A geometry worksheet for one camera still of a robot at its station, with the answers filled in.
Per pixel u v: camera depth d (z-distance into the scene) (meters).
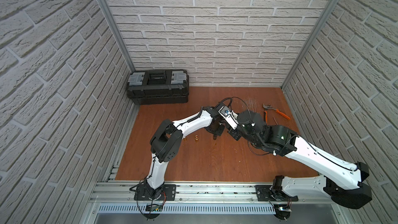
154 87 0.97
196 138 0.88
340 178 0.39
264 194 0.74
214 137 0.90
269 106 1.07
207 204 0.71
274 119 1.00
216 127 0.75
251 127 0.43
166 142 0.51
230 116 0.52
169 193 0.73
